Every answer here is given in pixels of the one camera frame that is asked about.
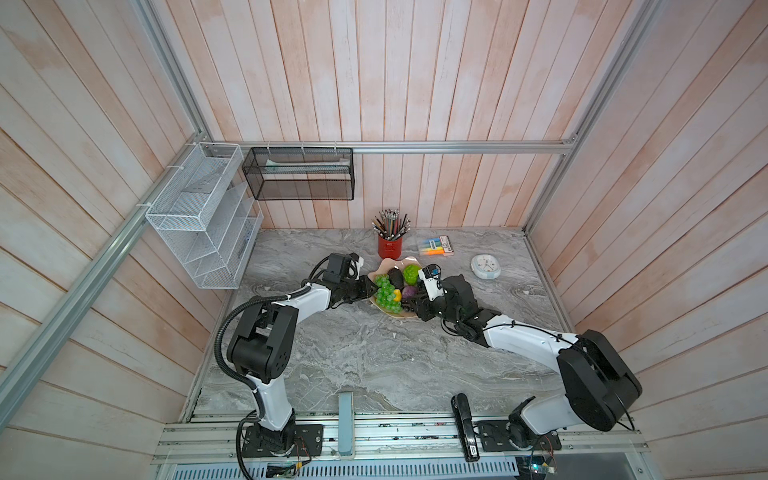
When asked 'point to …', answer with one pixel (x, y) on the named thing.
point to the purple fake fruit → (409, 291)
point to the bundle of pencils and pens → (389, 226)
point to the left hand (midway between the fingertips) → (377, 292)
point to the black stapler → (466, 426)
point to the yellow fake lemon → (398, 295)
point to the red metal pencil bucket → (390, 248)
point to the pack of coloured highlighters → (436, 246)
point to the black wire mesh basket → (300, 173)
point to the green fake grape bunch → (386, 294)
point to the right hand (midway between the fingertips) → (413, 295)
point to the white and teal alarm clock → (486, 266)
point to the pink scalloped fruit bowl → (382, 267)
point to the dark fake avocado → (396, 278)
